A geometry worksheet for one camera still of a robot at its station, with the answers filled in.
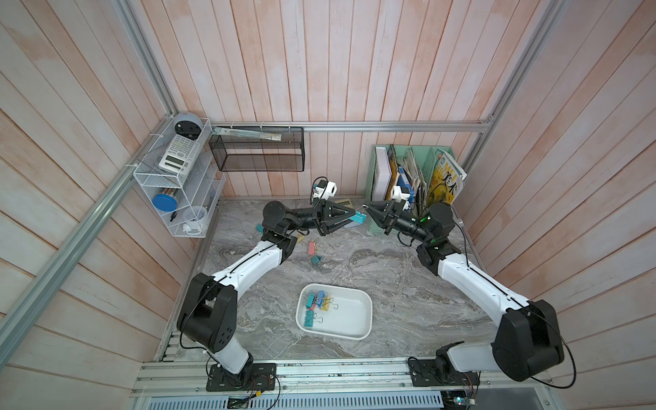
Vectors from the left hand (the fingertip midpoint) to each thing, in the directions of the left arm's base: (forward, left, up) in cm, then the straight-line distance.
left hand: (352, 219), depth 62 cm
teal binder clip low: (+9, +10, -35) cm, 37 cm away
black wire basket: (+50, +44, -17) cm, 69 cm away
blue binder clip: (-6, +8, -36) cm, 38 cm away
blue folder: (+32, -24, -16) cm, 43 cm away
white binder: (+33, -15, -14) cm, 39 cm away
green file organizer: (+47, -34, -16) cm, 61 cm away
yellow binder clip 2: (-1, +13, -7) cm, 15 cm away
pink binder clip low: (-8, +11, -38) cm, 40 cm away
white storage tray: (-12, -3, -37) cm, 39 cm away
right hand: (+7, -4, -3) cm, 9 cm away
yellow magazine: (+36, -42, -19) cm, 59 cm away
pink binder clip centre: (+16, +12, -37) cm, 42 cm away
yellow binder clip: (-7, +6, -37) cm, 38 cm away
